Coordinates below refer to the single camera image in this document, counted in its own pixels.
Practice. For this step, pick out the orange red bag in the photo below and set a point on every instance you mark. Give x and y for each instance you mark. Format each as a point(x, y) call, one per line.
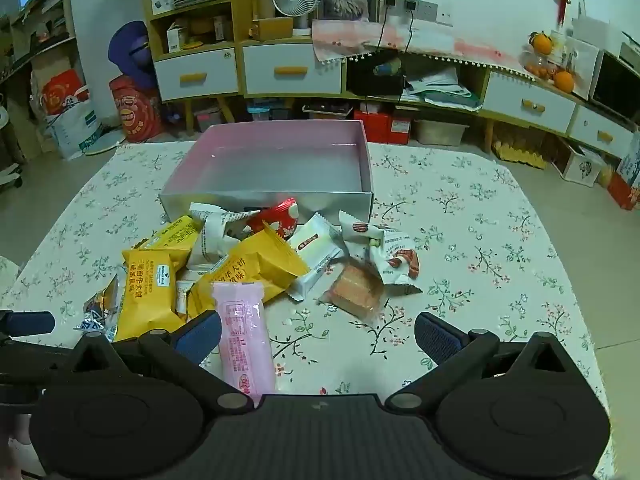
point(57, 92)

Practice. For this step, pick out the yellow snack packet blue logo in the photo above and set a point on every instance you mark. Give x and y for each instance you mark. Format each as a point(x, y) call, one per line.
point(147, 295)

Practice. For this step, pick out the tall wooden shelf cabinet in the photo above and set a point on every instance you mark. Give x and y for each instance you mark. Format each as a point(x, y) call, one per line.
point(195, 72)

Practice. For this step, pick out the large yellow snack packet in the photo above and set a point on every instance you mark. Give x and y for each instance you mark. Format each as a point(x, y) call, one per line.
point(250, 265)

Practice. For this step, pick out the floral tablecloth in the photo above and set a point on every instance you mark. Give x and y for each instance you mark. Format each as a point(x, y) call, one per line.
point(475, 260)

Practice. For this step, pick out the white printed box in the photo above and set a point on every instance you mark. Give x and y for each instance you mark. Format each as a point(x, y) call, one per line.
point(582, 166)

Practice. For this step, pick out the pink fringed cloth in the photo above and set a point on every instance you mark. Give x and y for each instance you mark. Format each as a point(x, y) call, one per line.
point(440, 40)

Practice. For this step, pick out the purple fabric object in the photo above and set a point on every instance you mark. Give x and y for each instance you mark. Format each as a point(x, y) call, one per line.
point(130, 55)

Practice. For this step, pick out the white snack packet red label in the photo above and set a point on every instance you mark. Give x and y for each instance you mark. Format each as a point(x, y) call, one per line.
point(312, 255)

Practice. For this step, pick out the white storage bin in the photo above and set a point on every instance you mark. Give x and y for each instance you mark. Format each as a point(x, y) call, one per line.
point(440, 132)

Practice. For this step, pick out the small white snack packet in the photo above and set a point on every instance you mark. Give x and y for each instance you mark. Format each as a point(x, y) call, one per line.
point(184, 292)

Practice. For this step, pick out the small red box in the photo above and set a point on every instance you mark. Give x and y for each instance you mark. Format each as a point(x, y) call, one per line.
point(401, 130)

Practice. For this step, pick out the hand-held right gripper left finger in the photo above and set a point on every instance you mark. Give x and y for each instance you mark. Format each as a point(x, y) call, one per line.
point(200, 336)

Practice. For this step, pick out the blue silver snack packet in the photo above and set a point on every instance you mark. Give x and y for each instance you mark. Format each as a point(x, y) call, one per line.
point(102, 307)

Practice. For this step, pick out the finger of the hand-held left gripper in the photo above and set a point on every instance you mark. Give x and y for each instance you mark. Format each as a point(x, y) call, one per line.
point(30, 323)

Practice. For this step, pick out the small clear storage bin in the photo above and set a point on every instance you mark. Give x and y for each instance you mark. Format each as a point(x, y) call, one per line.
point(209, 120)

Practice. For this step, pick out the orange fruit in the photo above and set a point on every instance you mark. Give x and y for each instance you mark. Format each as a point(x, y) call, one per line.
point(564, 82)
point(542, 44)

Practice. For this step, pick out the pile of papers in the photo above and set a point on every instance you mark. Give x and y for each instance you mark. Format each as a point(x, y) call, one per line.
point(440, 87)

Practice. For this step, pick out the pink snack packet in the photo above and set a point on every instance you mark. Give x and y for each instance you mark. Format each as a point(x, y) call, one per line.
point(245, 330)

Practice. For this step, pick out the round white floor disc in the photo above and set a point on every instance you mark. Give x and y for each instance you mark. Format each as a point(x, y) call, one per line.
point(104, 144)

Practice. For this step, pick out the microwave oven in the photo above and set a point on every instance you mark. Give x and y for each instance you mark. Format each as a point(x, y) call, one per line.
point(617, 85)

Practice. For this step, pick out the teal storage box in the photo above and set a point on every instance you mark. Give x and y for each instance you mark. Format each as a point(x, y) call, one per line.
point(270, 110)

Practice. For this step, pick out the white snack packet sausage print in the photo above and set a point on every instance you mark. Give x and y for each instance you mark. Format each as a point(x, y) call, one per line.
point(392, 255)

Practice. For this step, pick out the black box device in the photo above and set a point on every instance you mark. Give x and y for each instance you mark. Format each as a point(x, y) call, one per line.
point(375, 85)

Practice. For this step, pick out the wall power socket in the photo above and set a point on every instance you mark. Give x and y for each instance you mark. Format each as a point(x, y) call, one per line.
point(410, 6)

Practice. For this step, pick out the large red box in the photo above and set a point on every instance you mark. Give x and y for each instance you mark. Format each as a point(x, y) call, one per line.
point(374, 126)

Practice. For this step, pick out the pink cardboard box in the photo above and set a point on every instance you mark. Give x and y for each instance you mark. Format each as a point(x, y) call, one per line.
point(280, 170)

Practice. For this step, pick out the bowl of small oranges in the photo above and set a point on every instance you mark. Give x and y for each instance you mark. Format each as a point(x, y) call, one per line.
point(537, 66)

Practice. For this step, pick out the white printed sack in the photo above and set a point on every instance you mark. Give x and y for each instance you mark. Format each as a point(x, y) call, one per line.
point(75, 127)

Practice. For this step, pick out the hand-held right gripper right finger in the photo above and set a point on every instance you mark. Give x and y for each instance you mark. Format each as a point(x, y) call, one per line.
point(440, 340)

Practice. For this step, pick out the yellow egg tray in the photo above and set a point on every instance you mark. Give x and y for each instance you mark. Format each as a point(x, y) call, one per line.
point(520, 156)

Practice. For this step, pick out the wooden side shelf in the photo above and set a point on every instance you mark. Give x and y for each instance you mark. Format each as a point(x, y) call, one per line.
point(35, 45)

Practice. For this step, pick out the small cardboard box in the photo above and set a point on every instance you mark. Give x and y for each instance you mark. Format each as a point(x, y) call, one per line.
point(272, 29)

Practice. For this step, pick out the red gift bag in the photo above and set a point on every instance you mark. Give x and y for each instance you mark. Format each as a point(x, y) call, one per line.
point(627, 175)

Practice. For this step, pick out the red printed sack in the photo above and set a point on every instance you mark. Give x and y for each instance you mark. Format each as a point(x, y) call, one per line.
point(135, 112)

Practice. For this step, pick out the long low wooden cabinet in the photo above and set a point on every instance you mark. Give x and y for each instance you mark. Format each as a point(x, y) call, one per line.
point(530, 105)

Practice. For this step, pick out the wooden cabinet white drawer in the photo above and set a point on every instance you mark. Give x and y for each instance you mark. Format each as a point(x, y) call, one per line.
point(292, 70)

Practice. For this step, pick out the clear-wrapped wafer biscuit packet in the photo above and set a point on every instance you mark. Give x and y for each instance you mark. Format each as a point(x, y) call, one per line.
point(355, 290)

